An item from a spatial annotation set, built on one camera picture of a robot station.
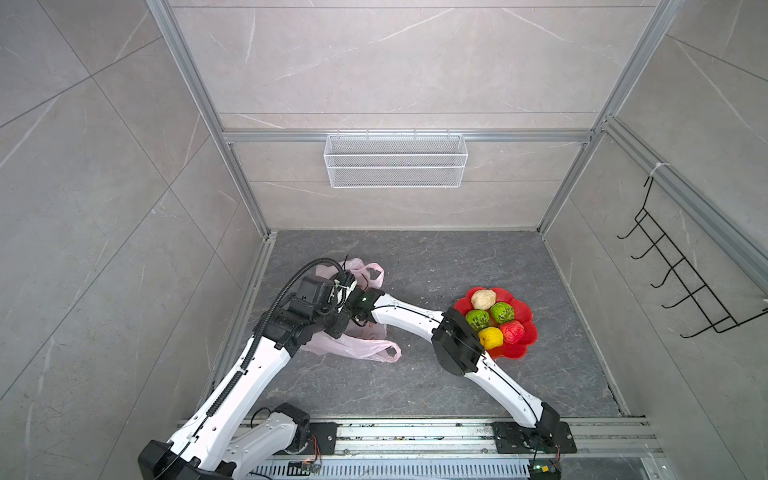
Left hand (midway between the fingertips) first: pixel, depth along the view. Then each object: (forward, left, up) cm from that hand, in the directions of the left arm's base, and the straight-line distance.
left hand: (342, 304), depth 76 cm
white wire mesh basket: (+50, -16, +10) cm, 54 cm away
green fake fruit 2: (+1, -39, -13) cm, 41 cm away
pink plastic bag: (-11, -7, +1) cm, 13 cm away
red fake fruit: (-3, -49, -14) cm, 51 cm away
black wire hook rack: (-14, -79, +14) cm, 81 cm away
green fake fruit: (+3, -47, -14) cm, 49 cm away
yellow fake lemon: (-5, -42, -15) cm, 44 cm away
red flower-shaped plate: (+4, -55, -17) cm, 57 cm away
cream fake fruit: (+8, -43, -14) cm, 45 cm away
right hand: (+13, +6, -17) cm, 22 cm away
